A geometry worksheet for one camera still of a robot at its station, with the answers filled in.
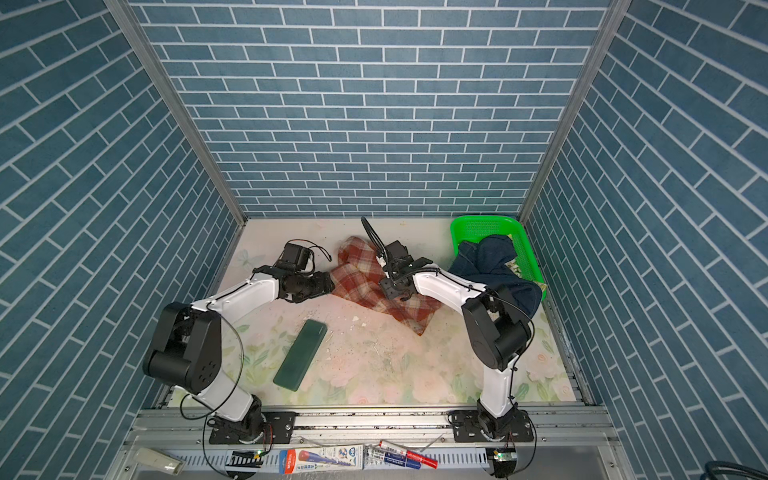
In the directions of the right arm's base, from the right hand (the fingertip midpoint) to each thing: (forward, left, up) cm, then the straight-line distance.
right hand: (391, 280), depth 95 cm
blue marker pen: (-46, -5, -6) cm, 47 cm away
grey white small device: (-51, +48, -3) cm, 70 cm away
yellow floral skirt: (+12, -41, -4) cm, 43 cm away
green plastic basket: (+31, -31, -6) cm, 44 cm away
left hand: (-4, +20, 0) cm, 21 cm away
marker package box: (-47, +12, -6) cm, 49 cm away
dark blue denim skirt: (+11, -31, -3) cm, 33 cm away
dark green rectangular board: (-24, +24, -5) cm, 34 cm away
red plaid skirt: (+1, +11, -1) cm, 11 cm away
